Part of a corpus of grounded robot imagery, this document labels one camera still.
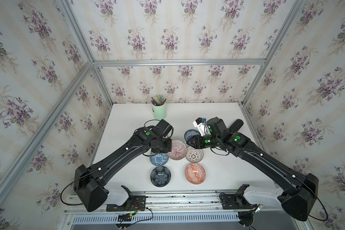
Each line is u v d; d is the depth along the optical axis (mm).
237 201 660
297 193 379
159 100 1049
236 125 1033
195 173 824
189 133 952
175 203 748
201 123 658
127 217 712
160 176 811
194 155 897
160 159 882
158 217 700
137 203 732
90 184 380
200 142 617
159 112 1053
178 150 781
